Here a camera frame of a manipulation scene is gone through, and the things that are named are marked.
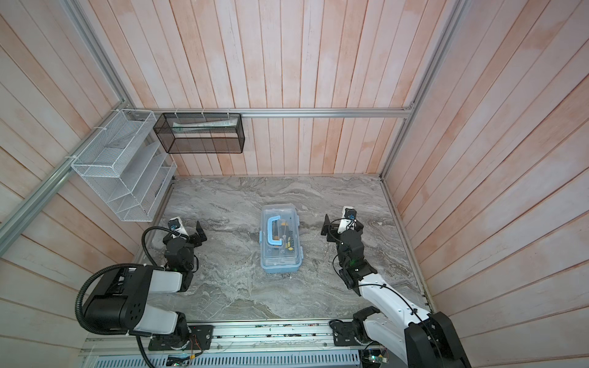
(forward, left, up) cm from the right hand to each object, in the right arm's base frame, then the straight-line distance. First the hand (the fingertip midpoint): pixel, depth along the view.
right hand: (339, 215), depth 83 cm
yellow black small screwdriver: (-7, +18, -9) cm, 21 cm away
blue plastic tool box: (-7, +22, -6) cm, 24 cm away
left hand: (-2, +59, -8) cm, 59 cm away
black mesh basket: (+41, +61, +7) cm, 74 cm away
